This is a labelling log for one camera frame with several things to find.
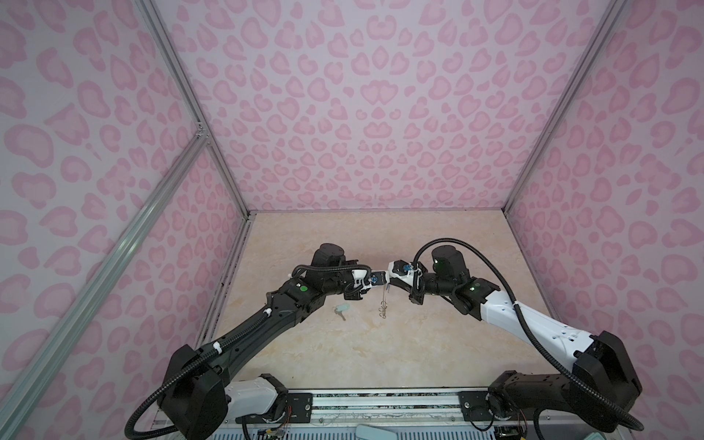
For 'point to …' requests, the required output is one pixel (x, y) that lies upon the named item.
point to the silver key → (340, 313)
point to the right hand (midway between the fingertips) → (393, 278)
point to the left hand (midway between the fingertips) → (375, 269)
